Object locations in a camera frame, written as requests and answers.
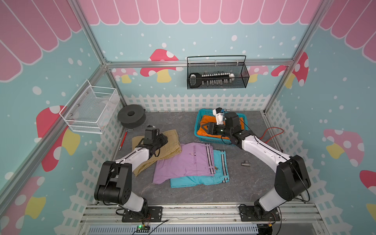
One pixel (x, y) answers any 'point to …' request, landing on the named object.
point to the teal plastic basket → (208, 139)
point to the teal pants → (221, 175)
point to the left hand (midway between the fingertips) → (168, 138)
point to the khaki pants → (172, 147)
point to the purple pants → (196, 159)
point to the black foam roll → (131, 116)
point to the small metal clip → (245, 163)
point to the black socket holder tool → (196, 79)
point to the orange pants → (207, 119)
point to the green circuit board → (142, 228)
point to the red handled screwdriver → (124, 138)
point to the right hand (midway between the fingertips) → (204, 125)
